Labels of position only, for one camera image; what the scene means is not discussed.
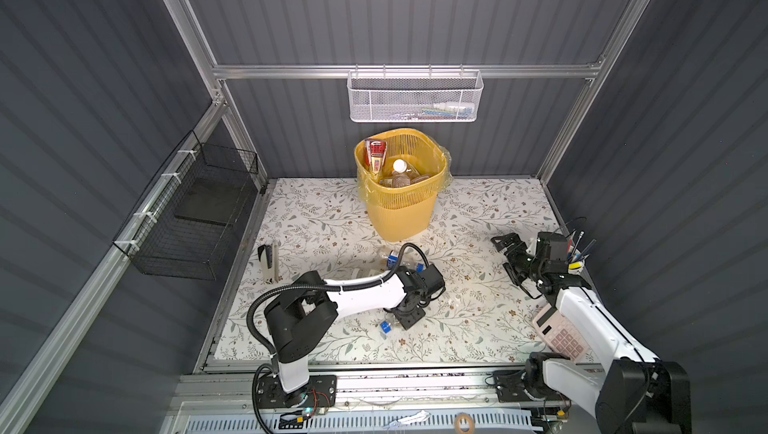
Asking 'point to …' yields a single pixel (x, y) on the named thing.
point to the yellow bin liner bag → (425, 153)
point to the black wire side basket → (183, 226)
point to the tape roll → (457, 421)
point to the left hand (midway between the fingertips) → (407, 313)
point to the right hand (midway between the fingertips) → (501, 250)
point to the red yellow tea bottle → (375, 154)
